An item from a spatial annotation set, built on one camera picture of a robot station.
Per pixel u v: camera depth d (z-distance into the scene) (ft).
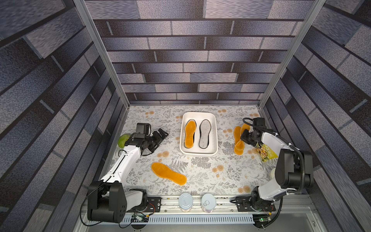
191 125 3.40
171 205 2.48
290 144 1.65
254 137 2.33
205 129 3.39
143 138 2.14
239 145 2.95
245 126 2.49
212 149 3.04
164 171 2.80
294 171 1.49
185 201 2.30
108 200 1.31
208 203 2.29
